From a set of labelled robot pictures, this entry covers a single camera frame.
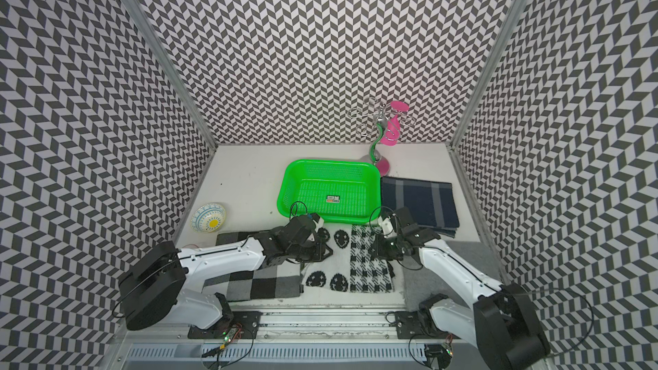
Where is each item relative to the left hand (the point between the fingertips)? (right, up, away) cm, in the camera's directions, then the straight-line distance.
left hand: (331, 256), depth 81 cm
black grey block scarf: (-21, -7, -2) cm, 23 cm away
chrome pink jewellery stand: (+18, +45, +8) cm, 49 cm away
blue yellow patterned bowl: (-46, +10, +12) cm, 49 cm away
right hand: (+13, 0, +1) cm, 13 cm away
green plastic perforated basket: (+3, +18, +21) cm, 28 cm away
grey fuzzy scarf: (+27, -7, -4) cm, 28 cm away
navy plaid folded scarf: (+37, +15, +16) cm, 43 cm away
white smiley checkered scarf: (+7, -3, -1) cm, 8 cm away
